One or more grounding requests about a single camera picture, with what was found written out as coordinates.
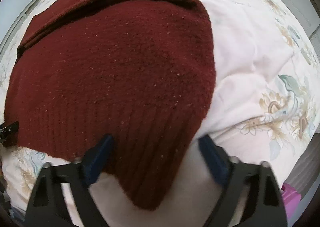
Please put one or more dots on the dark red knit sweater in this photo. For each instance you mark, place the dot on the dark red knit sweater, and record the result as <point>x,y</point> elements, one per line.
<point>112,66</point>

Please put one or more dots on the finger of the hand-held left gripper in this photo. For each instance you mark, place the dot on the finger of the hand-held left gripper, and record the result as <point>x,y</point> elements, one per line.
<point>11,132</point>

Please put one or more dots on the floral pink duvet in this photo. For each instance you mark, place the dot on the floral pink duvet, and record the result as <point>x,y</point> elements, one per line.
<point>250,66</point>

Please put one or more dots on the pink plastic object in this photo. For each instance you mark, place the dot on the pink plastic object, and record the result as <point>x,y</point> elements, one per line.
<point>290,200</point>

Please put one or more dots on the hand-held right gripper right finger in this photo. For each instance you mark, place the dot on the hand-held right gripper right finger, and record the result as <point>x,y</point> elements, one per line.
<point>208,152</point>

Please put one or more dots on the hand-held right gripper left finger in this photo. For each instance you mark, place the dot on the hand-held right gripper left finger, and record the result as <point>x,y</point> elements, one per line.
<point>103,145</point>

